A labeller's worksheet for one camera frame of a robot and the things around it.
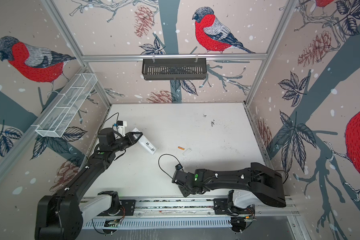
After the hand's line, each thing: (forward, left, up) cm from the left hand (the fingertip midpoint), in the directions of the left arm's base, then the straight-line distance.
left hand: (140, 134), depth 80 cm
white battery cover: (-2, -26, -19) cm, 32 cm away
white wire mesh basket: (+8, +39, +11) cm, 41 cm away
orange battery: (+1, -22, -19) cm, 29 cm away
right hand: (-24, -23, -18) cm, 38 cm away
